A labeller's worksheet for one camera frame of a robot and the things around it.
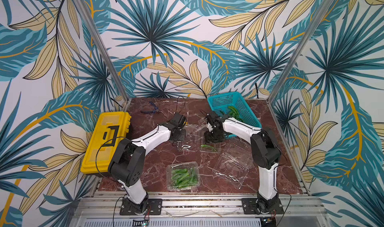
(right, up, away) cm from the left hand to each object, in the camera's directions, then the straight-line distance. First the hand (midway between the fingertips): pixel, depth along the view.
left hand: (179, 137), depth 91 cm
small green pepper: (+15, -5, +1) cm, 16 cm away
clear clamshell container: (+32, -14, -5) cm, 35 cm away
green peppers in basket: (+38, +16, +19) cm, 45 cm away
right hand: (+18, -3, +3) cm, 19 cm away
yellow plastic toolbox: (-37, +6, -9) cm, 38 cm away
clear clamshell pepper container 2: (+3, -19, -12) cm, 23 cm away
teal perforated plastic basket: (+31, +24, +30) cm, 49 cm away
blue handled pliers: (-21, +16, +19) cm, 33 cm away
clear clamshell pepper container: (+9, -2, +3) cm, 10 cm away
